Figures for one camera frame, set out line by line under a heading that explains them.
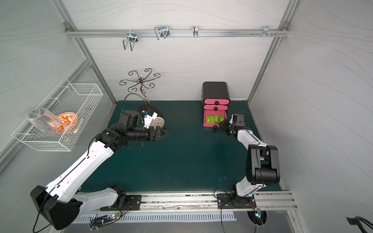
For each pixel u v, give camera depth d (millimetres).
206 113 1089
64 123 654
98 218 718
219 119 1068
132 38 783
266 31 765
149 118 657
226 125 839
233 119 777
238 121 731
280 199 795
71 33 769
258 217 717
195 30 784
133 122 556
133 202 734
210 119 1043
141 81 887
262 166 458
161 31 759
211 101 1015
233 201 675
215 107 1038
